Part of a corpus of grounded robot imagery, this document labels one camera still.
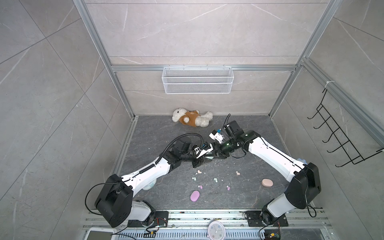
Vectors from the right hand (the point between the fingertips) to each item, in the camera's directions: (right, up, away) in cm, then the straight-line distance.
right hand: (207, 155), depth 76 cm
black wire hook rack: (+61, +16, -3) cm, 63 cm away
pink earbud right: (+19, -13, +12) cm, 26 cm away
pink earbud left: (-4, -13, +13) cm, 18 cm away
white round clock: (+3, -34, -7) cm, 35 cm away
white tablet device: (-49, -34, -10) cm, 60 cm away
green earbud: (-7, -15, +10) cm, 20 cm away
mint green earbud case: (+1, -1, -4) cm, 4 cm away
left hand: (+1, +1, +2) cm, 3 cm away
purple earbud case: (-7, -23, +4) cm, 24 cm away
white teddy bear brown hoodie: (-9, +21, +31) cm, 39 cm away
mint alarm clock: (-31, -18, +6) cm, 37 cm away
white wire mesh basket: (-5, +47, +25) cm, 54 cm away
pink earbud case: (+35, -17, +8) cm, 39 cm away
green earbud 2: (+6, -16, +10) cm, 20 cm away
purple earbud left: (-3, -20, +8) cm, 21 cm away
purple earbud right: (+13, -21, +8) cm, 25 cm away
